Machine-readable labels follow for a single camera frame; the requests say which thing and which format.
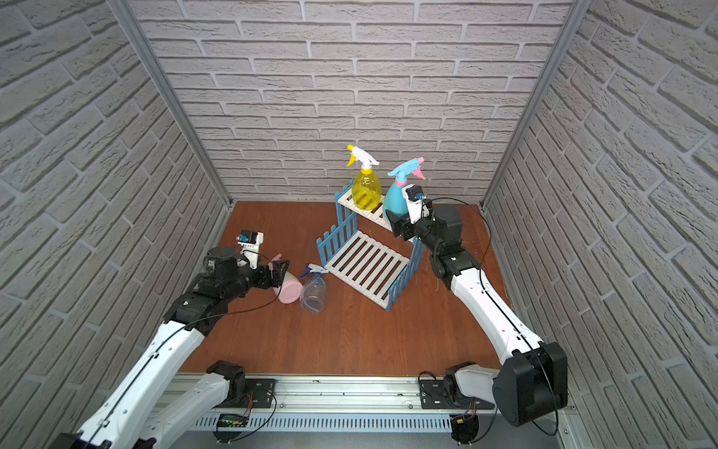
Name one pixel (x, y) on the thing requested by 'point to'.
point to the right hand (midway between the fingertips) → (392, 204)
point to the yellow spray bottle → (366, 191)
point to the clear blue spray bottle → (313, 291)
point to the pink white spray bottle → (291, 289)
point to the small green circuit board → (233, 420)
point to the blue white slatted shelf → (364, 254)
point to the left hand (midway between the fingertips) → (271, 252)
